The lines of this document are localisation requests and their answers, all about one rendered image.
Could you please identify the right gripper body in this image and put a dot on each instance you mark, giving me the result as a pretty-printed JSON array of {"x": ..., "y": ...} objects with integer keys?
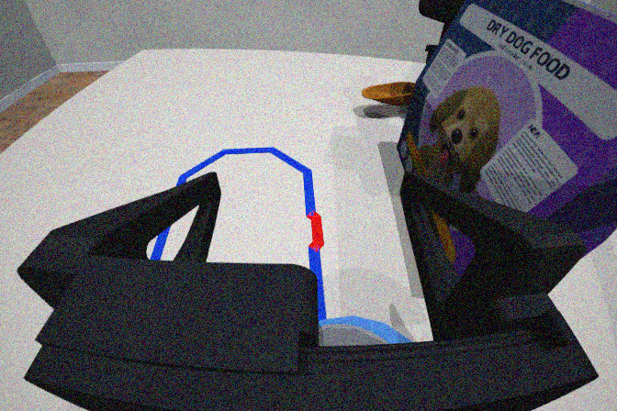
[{"x": 431, "y": 48}]

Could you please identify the blue tape outline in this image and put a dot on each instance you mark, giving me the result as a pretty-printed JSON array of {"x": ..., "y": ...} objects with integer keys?
[{"x": 317, "y": 235}]

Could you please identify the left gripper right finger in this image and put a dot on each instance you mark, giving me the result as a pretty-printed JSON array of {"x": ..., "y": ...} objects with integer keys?
[{"x": 517, "y": 254}]

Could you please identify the grey metal bowl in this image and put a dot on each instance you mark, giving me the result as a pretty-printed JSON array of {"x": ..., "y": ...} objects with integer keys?
[{"x": 343, "y": 334}]

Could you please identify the purple dry dog food bag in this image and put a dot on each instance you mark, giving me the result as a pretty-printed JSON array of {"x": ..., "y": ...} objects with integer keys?
[{"x": 518, "y": 105}]

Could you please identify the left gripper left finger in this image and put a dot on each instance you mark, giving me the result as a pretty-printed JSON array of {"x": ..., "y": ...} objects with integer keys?
[{"x": 125, "y": 231}]

